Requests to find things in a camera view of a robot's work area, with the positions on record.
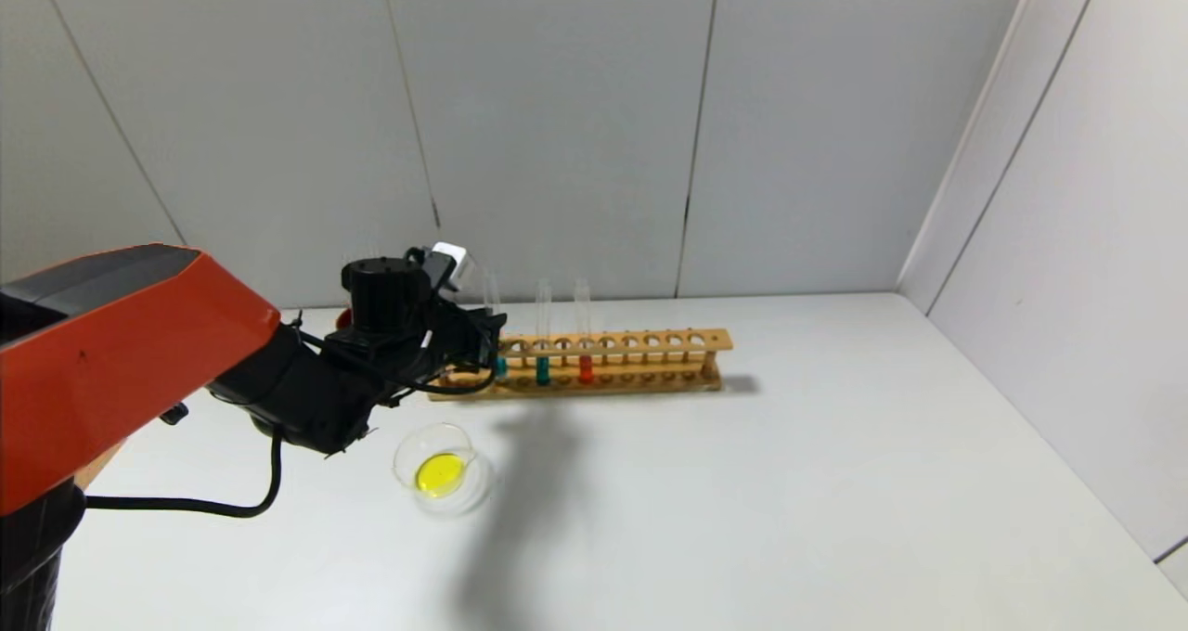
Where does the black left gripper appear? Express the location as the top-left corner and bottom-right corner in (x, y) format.
(435, 307), (508, 374)

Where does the test tube with teal liquid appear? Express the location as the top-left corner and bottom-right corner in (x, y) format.
(483, 274), (510, 389)

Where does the test tube with blue liquid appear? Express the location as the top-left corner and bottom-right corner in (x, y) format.
(536, 279), (553, 388)

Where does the test tube with red liquid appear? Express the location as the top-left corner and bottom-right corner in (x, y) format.
(575, 279), (595, 386)

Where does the wooden test tube rack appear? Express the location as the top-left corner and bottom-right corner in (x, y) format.
(429, 328), (734, 402)

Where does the clear glass beaker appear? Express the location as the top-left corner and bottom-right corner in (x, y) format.
(393, 422), (493, 519)

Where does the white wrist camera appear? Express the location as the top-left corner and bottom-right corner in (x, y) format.
(430, 241), (471, 290)

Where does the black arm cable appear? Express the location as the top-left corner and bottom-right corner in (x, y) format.
(84, 425), (285, 520)

